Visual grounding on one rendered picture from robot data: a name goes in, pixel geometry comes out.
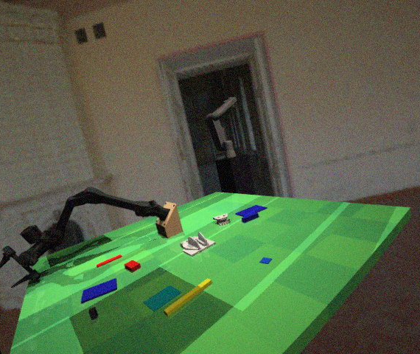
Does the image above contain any yellow long bar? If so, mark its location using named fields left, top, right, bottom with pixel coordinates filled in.
left=164, top=279, right=212, bottom=316

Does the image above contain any teal flat rectangular plate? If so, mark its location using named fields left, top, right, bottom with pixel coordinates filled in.
left=144, top=285, right=182, bottom=311

